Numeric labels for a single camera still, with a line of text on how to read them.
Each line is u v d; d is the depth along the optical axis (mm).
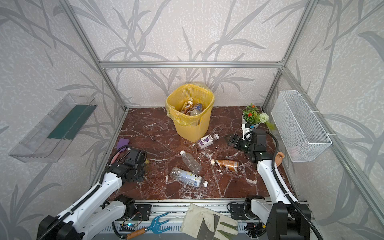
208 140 966
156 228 702
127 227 717
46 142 636
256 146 629
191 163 848
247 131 742
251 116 954
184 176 792
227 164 857
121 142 992
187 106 937
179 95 918
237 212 735
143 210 737
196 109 902
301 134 623
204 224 702
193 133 869
